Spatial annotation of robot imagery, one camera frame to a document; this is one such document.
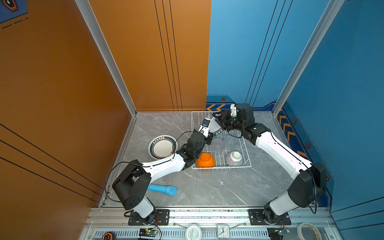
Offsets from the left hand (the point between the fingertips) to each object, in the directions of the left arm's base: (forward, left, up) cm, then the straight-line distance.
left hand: (208, 124), depth 80 cm
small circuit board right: (-45, -33, -26) cm, 62 cm away
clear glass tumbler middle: (-4, -6, -14) cm, 16 cm away
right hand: (+1, -1, +5) cm, 6 cm away
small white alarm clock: (-45, -7, -23) cm, 51 cm away
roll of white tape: (-44, -43, -23) cm, 66 cm away
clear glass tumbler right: (-1, -14, -15) cm, 21 cm away
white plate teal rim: (+1, +29, -24) cm, 38 cm away
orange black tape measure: (-48, +46, -23) cm, 70 cm away
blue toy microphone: (-28, +20, -21) cm, 41 cm away
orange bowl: (-13, +1, -18) cm, 22 cm away
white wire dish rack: (-2, -13, -21) cm, 25 cm away
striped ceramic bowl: (-11, -16, -18) cm, 26 cm away
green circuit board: (-46, +29, -26) cm, 60 cm away
